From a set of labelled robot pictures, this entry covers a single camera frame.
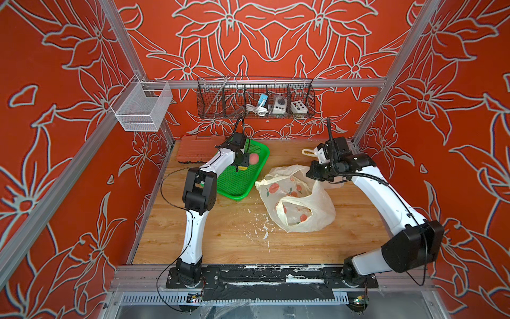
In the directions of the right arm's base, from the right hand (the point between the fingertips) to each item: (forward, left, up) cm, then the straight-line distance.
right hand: (302, 172), depth 79 cm
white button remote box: (+34, -1, +8) cm, 35 cm away
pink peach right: (+19, +21, -14) cm, 31 cm away
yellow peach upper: (+11, +26, -11) cm, 30 cm away
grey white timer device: (+32, +9, +11) cm, 35 cm away
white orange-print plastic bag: (-15, +5, +3) cm, 15 cm away
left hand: (+20, +27, -15) cm, 37 cm away
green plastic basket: (+8, +29, -21) cm, 37 cm away
